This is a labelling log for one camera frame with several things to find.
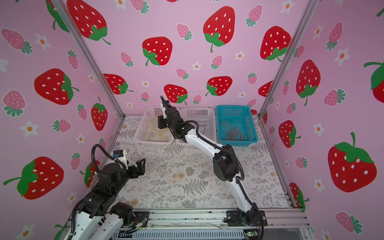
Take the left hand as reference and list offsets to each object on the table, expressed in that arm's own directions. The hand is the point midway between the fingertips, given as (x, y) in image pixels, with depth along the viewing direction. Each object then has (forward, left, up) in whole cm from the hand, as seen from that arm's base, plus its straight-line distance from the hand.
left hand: (137, 160), depth 73 cm
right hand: (+25, -6, +6) cm, 27 cm away
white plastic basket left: (+33, +8, -17) cm, 38 cm away
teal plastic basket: (+41, -60, -20) cm, 75 cm away
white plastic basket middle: (+48, -36, -18) cm, 63 cm away
